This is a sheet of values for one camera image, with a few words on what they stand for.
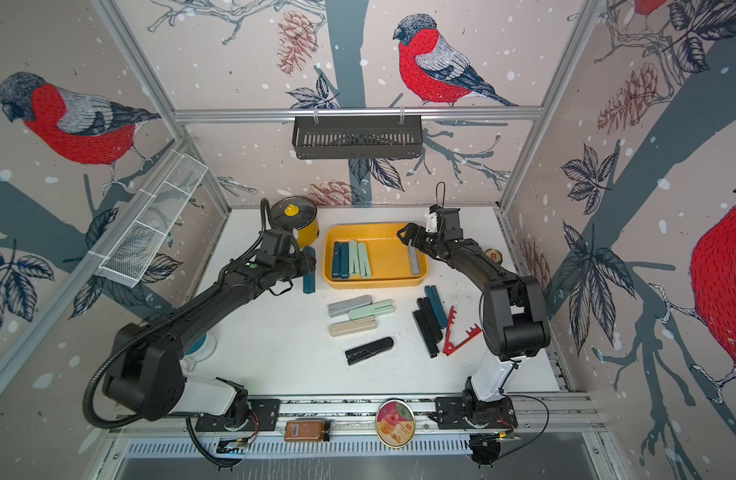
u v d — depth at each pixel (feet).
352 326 2.88
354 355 2.69
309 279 2.74
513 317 1.56
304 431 2.25
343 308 2.97
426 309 2.96
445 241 2.42
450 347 2.73
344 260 3.33
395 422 2.29
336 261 3.30
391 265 3.43
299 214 3.39
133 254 2.63
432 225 2.81
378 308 2.98
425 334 2.82
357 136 3.51
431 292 3.11
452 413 2.38
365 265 3.30
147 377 1.36
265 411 2.44
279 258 2.20
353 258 3.39
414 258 3.31
